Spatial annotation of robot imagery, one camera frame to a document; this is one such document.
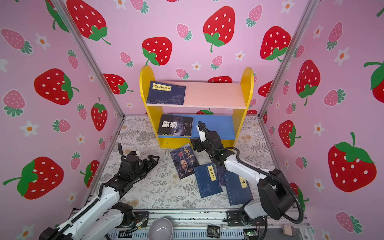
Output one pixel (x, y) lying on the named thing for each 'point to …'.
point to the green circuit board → (251, 232)
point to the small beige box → (288, 230)
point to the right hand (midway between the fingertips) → (195, 137)
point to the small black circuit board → (213, 231)
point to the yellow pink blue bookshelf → (175, 111)
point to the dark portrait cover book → (185, 160)
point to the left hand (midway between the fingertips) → (156, 160)
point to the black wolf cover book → (175, 125)
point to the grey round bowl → (161, 228)
